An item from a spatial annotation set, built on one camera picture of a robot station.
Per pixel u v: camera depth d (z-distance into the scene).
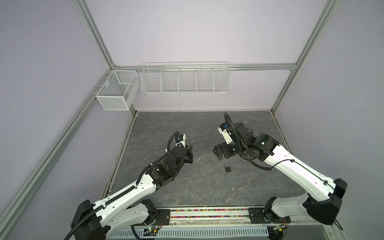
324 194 0.39
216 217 0.75
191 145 0.76
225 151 0.62
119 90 1.02
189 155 0.66
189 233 1.58
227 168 0.91
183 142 0.67
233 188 0.83
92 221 0.39
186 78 1.01
